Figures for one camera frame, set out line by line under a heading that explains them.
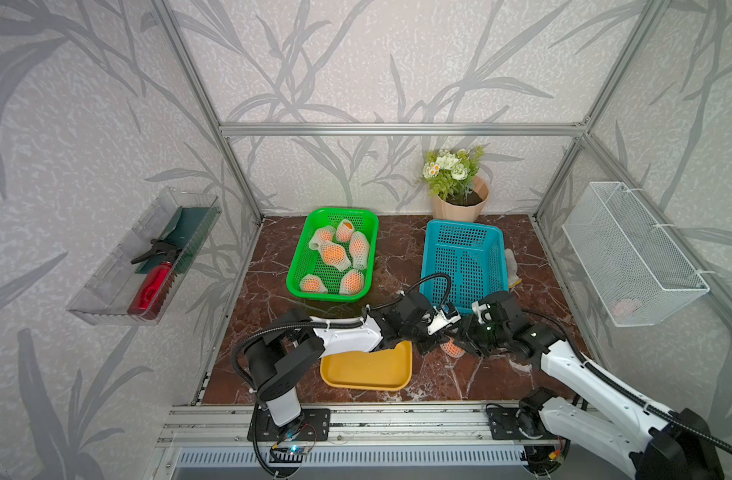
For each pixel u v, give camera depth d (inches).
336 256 39.1
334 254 39.0
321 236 41.3
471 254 42.6
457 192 41.0
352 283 36.8
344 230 41.6
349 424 29.7
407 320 26.1
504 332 24.5
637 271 24.3
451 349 31.7
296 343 19.7
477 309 30.5
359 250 40.1
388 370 32.5
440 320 28.4
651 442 15.5
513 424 28.6
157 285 23.5
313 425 28.5
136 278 25.4
